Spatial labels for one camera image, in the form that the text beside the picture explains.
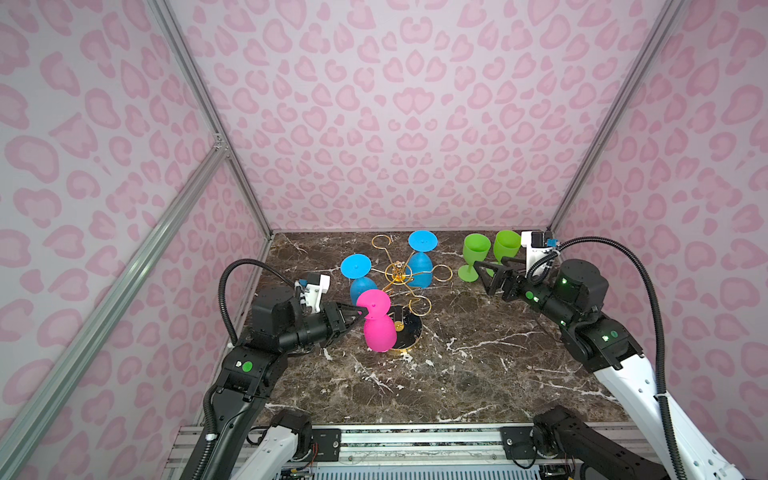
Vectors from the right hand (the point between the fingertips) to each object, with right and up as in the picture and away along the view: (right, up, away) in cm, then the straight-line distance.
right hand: (489, 261), depth 64 cm
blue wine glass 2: (-14, -2, +18) cm, 23 cm away
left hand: (-26, -10, -3) cm, 28 cm away
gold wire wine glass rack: (-16, -20, +29) cm, 39 cm away
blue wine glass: (-29, -2, +8) cm, 30 cm away
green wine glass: (+6, +4, +32) cm, 32 cm away
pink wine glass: (-24, -17, +7) cm, 30 cm away
